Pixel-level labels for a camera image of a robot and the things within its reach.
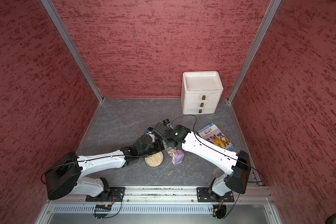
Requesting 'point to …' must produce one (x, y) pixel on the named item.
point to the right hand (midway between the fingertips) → (173, 144)
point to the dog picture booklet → (212, 133)
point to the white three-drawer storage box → (200, 92)
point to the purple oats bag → (176, 156)
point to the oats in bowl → (154, 160)
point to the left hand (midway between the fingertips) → (168, 145)
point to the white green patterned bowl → (155, 160)
